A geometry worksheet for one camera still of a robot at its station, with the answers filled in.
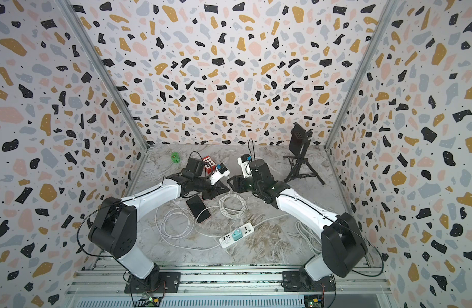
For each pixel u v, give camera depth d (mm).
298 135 799
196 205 948
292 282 733
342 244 426
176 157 1132
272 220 907
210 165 748
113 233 454
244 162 731
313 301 715
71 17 704
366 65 856
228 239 818
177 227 880
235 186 746
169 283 734
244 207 942
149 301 706
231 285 734
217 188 767
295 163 953
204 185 763
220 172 767
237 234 794
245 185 732
